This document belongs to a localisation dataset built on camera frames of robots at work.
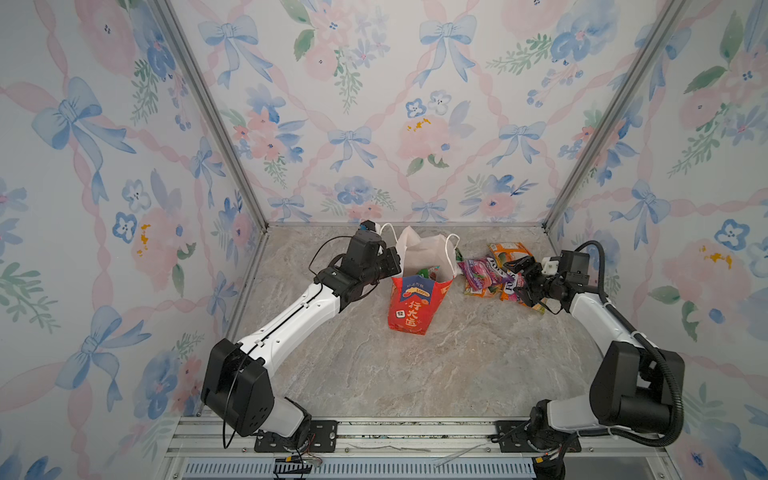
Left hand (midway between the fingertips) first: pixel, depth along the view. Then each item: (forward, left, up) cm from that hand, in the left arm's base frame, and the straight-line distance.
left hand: (405, 254), depth 78 cm
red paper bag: (+6, -8, -13) cm, 17 cm away
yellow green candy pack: (+3, -8, -12) cm, 15 cm away
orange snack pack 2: (+3, -28, -22) cm, 36 cm away
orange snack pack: (+19, -37, -21) cm, 47 cm away
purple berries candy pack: (+9, -27, -20) cm, 35 cm away
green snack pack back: (+19, -22, -24) cm, 37 cm away
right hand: (+2, -31, -11) cm, 33 cm away
